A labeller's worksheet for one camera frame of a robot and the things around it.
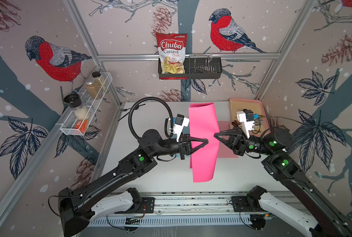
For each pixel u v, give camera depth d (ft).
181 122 1.59
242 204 2.39
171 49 2.69
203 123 1.60
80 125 2.09
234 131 1.64
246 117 1.52
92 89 2.47
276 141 1.37
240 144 1.53
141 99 1.34
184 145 1.54
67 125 2.16
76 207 1.26
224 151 1.65
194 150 1.67
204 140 1.68
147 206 2.39
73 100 2.11
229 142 1.65
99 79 2.64
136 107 3.90
